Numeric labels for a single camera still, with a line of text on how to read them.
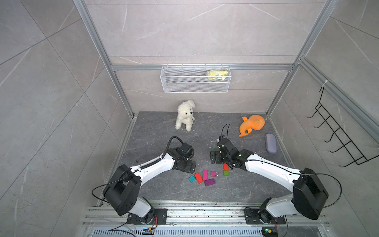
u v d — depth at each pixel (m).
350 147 0.62
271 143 1.00
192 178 0.85
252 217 0.73
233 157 0.63
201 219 0.73
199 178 0.86
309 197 0.41
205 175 0.88
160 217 0.73
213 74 0.86
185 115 0.98
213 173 0.88
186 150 0.68
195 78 1.01
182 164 0.66
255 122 1.05
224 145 0.64
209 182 0.86
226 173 0.88
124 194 0.42
